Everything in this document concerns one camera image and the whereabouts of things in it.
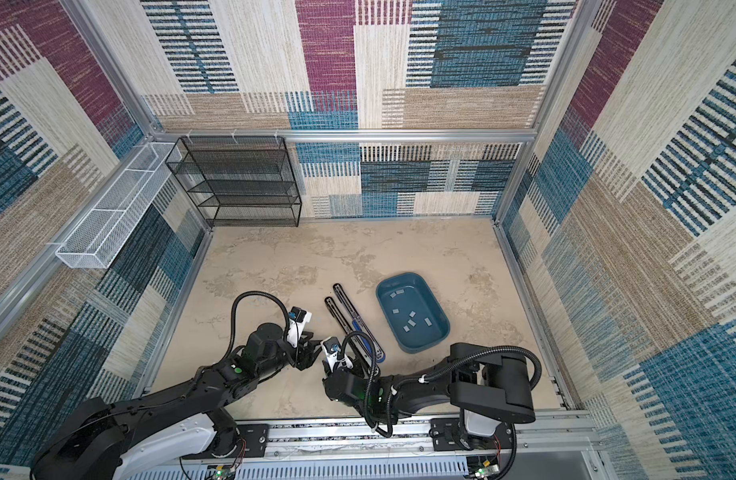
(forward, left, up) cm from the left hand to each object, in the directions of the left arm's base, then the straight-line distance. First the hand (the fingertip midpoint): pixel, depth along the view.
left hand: (320, 335), depth 83 cm
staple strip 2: (+11, -22, -7) cm, 25 cm away
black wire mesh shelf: (+56, +34, +9) cm, 66 cm away
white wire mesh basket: (+14, +49, +26) cm, 57 cm away
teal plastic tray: (+7, -28, -7) cm, 30 cm away
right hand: (-7, -3, -3) cm, 8 cm away
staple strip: (+18, -24, -7) cm, 30 cm away
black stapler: (+1, -9, -6) cm, 10 cm away
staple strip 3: (+10, -27, -7) cm, 29 cm away
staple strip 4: (+6, -32, -6) cm, 33 cm away
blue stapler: (-2, -15, -6) cm, 16 cm away
